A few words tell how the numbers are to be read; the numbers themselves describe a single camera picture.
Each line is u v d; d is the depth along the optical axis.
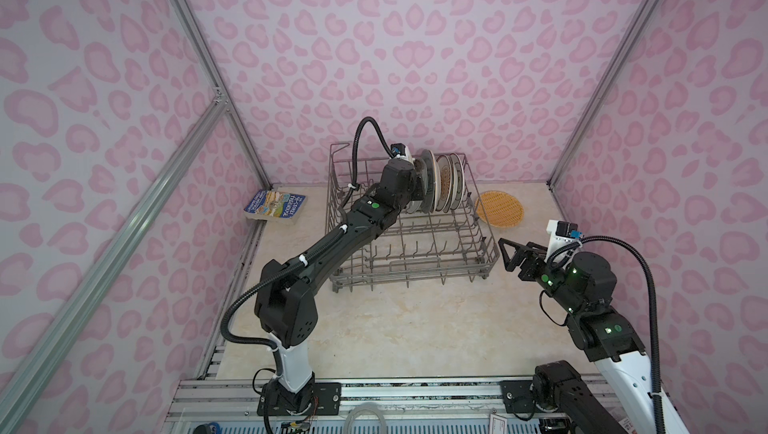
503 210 1.11
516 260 0.62
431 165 0.93
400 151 0.70
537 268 0.61
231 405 0.75
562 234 0.59
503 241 0.67
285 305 0.46
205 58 0.83
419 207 0.97
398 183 0.60
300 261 0.48
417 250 0.93
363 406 0.74
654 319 0.49
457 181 0.95
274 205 1.11
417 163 1.06
